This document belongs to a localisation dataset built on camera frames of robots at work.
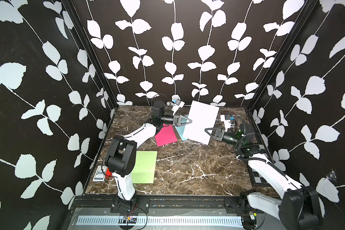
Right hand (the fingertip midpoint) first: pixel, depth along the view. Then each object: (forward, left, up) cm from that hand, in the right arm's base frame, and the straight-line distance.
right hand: (205, 130), depth 73 cm
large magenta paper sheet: (+15, +23, -27) cm, 38 cm away
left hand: (+5, +7, +1) cm, 9 cm away
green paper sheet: (-13, +35, -26) cm, 46 cm away
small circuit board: (-37, +39, -28) cm, 61 cm away
